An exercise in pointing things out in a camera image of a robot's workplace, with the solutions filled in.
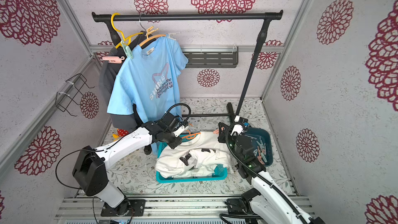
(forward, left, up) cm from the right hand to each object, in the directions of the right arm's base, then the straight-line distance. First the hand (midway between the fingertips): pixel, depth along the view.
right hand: (219, 122), depth 73 cm
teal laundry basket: (-14, -2, -25) cm, 29 cm away
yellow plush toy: (+6, +59, -20) cm, 62 cm away
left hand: (-2, +22, -15) cm, 27 cm away
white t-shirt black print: (-10, +9, -13) cm, 19 cm away
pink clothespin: (-3, +1, -4) cm, 5 cm away
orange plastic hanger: (+2, +15, -16) cm, 22 cm away
